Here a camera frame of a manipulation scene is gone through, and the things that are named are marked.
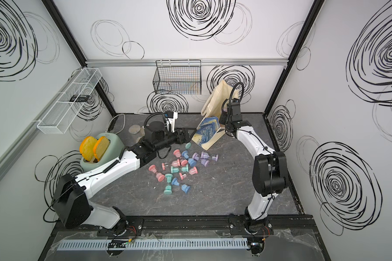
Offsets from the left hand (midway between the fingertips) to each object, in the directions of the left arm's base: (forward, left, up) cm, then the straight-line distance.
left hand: (191, 129), depth 75 cm
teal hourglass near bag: (+9, +3, -26) cm, 27 cm away
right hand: (+17, -19, -7) cm, 26 cm away
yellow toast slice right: (-6, +44, -8) cm, 45 cm away
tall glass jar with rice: (+11, +34, -15) cm, 39 cm away
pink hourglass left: (-12, +17, -26) cm, 33 cm away
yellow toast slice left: (-7, +49, -7) cm, 50 cm away
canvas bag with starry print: (+12, -10, -14) cm, 21 cm away
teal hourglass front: (-17, +11, -28) cm, 34 cm away
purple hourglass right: (0, -14, -25) cm, 29 cm away
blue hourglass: (-18, +2, -26) cm, 31 cm away
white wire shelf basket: (+4, +60, +4) cm, 61 cm away
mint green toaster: (-6, +40, -14) cm, 43 cm away
